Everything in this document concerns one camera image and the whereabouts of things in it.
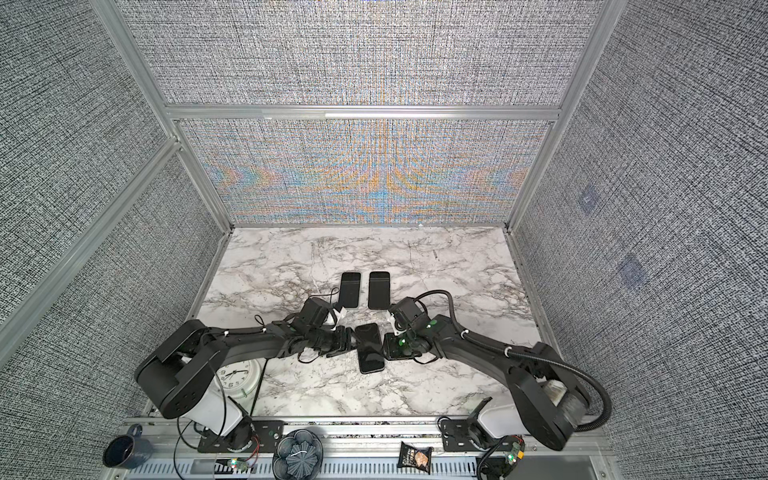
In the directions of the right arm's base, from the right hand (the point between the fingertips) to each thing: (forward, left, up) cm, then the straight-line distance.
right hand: (384, 352), depth 83 cm
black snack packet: (-24, -7, -3) cm, 25 cm away
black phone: (+23, +12, -3) cm, 26 cm away
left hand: (+1, +7, -2) cm, 8 cm away
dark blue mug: (-23, +60, -2) cm, 65 cm away
